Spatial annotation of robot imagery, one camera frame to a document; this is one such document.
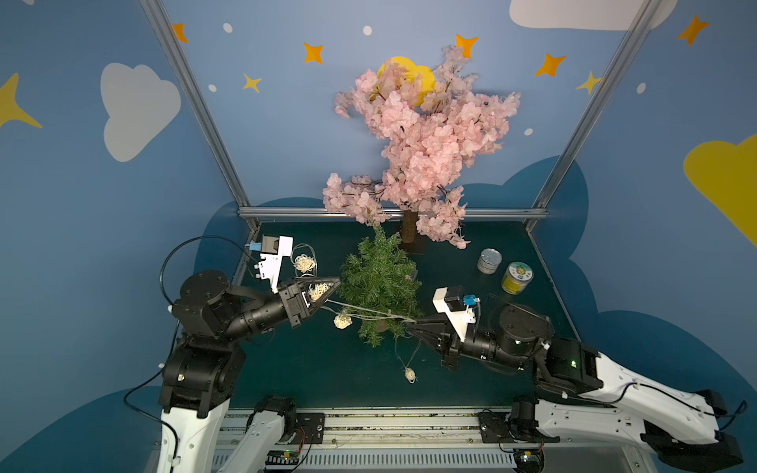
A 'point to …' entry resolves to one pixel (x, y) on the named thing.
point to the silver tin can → (489, 260)
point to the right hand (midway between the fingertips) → (420, 318)
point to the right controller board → (529, 460)
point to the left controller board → (282, 459)
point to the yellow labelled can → (516, 278)
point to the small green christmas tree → (379, 287)
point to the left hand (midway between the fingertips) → (338, 277)
